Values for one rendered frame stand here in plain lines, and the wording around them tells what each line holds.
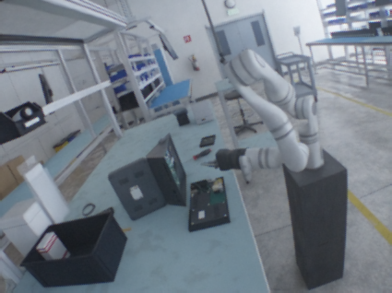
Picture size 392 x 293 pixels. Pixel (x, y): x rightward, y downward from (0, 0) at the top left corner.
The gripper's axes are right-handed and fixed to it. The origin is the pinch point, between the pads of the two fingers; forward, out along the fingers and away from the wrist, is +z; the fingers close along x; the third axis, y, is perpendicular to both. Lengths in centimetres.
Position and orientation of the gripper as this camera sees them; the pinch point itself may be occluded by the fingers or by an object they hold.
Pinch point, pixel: (202, 164)
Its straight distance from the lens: 89.2
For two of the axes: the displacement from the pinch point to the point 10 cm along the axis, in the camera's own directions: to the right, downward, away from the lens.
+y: 4.8, -4.6, 7.5
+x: -3.1, -8.8, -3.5
